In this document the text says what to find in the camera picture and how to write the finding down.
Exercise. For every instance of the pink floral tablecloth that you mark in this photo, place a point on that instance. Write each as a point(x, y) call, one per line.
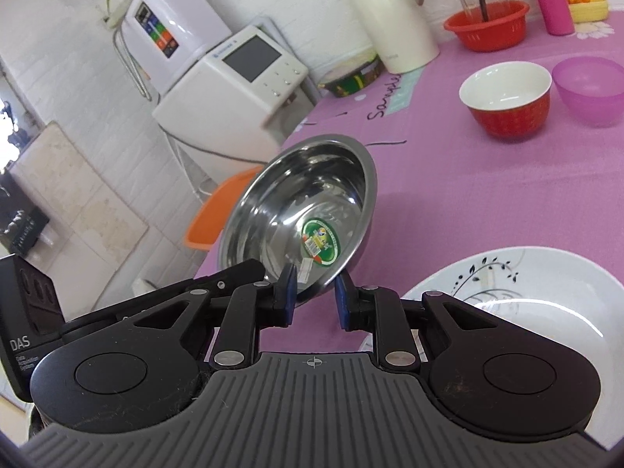
point(438, 190)

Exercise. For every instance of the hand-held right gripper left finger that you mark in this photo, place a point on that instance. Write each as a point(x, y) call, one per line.
point(288, 292)

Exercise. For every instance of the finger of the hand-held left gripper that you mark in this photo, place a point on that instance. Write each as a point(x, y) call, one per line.
point(234, 275)

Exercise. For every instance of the purple plastic bowl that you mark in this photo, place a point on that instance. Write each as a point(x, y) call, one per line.
point(590, 97)

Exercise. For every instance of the white thermos jug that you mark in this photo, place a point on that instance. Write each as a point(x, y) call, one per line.
point(390, 24)

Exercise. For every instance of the white floral plate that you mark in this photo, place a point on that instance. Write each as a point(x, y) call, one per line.
point(546, 292)

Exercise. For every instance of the white appliance with screen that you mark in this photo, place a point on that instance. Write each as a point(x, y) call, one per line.
point(214, 112)

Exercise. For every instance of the dark object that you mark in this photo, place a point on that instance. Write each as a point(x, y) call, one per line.
point(19, 214)

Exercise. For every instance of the stainless steel bowl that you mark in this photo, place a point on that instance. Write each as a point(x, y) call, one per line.
point(292, 195)

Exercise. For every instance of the beige board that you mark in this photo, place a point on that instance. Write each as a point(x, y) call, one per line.
point(83, 204)

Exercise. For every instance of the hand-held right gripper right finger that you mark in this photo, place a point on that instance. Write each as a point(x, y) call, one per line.
point(342, 302)

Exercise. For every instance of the red plastic basket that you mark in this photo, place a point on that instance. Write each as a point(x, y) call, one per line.
point(507, 34)

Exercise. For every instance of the white water purifier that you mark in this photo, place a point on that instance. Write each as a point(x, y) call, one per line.
point(195, 9)

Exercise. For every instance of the red ceramic bowl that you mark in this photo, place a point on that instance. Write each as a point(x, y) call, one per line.
point(507, 112)

